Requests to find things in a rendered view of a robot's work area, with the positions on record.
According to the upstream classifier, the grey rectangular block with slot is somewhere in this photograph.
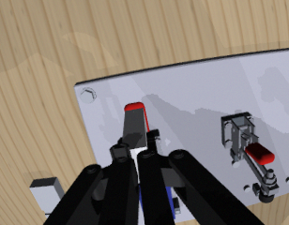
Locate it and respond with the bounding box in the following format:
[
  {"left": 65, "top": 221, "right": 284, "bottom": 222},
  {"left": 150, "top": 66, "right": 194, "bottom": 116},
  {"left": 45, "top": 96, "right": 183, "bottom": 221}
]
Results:
[{"left": 29, "top": 177, "right": 65, "bottom": 218}]

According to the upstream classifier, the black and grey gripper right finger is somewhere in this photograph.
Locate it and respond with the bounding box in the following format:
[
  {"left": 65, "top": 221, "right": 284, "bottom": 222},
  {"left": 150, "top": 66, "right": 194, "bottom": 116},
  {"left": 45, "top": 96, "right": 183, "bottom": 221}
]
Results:
[{"left": 134, "top": 108, "right": 265, "bottom": 225}]

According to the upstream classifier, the grey metal fixture plate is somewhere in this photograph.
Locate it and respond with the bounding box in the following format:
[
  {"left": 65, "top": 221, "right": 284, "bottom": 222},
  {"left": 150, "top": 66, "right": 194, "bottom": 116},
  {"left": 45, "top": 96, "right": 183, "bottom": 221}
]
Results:
[{"left": 73, "top": 48, "right": 289, "bottom": 206}]

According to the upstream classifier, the blue rectangular block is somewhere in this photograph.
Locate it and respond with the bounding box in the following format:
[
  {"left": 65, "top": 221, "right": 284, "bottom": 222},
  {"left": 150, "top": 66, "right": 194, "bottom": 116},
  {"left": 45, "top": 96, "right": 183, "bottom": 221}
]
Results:
[{"left": 140, "top": 187, "right": 175, "bottom": 219}]

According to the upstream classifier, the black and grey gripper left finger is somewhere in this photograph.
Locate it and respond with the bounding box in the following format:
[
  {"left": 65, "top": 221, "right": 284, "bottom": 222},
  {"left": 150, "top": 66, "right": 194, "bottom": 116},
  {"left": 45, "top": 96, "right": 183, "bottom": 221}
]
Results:
[{"left": 43, "top": 110, "right": 140, "bottom": 225}]

